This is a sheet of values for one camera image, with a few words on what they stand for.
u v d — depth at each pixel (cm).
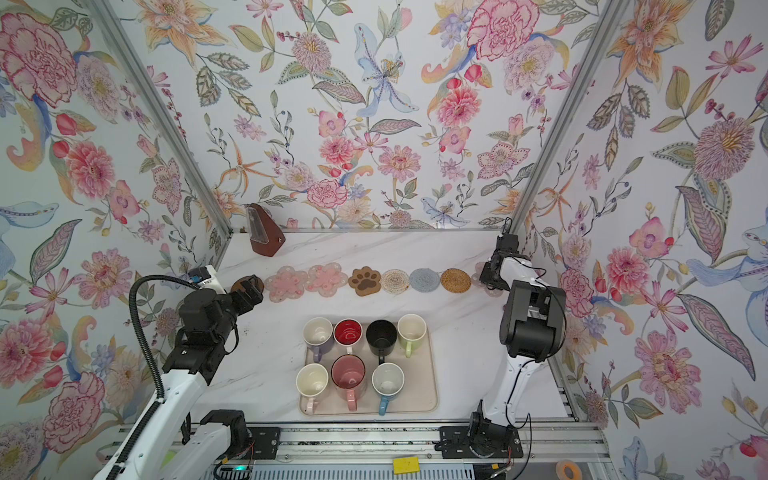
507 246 81
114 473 40
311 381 82
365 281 107
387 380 82
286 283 106
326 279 107
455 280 106
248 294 71
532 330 54
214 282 68
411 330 90
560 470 71
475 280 107
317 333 92
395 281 106
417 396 80
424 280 107
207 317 57
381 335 86
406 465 69
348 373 83
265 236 109
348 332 90
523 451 73
